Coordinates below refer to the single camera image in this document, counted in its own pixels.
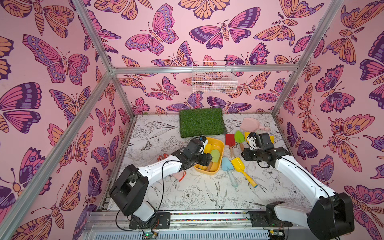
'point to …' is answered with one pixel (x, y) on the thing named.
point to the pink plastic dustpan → (251, 125)
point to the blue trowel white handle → (227, 165)
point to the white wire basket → (214, 82)
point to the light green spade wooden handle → (216, 157)
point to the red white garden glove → (180, 175)
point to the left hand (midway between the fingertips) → (209, 155)
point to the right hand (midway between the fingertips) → (242, 153)
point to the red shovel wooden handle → (230, 141)
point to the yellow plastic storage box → (212, 143)
